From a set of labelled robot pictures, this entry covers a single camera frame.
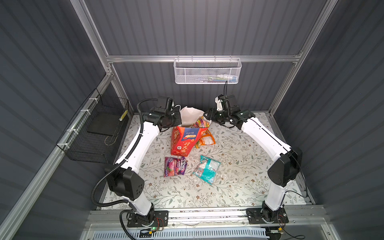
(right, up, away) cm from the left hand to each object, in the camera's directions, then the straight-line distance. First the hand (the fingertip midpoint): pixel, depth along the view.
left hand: (181, 120), depth 79 cm
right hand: (+15, +3, +2) cm, 15 cm away
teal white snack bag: (+15, -29, +8) cm, 33 cm away
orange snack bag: (+15, -12, +22) cm, 29 cm away
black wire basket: (-42, -7, -7) cm, 43 cm away
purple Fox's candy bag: (-5, -27, +9) cm, 29 cm away
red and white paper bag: (+2, -10, 0) cm, 10 cm away
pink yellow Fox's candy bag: (+11, -1, +7) cm, 13 cm away
